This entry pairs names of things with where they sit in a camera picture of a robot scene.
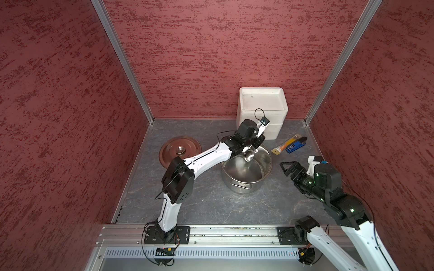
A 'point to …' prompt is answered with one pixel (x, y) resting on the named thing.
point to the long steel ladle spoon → (248, 154)
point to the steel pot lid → (179, 146)
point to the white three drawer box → (255, 103)
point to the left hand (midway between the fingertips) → (261, 133)
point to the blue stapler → (300, 142)
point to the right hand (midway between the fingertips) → (282, 173)
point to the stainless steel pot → (242, 176)
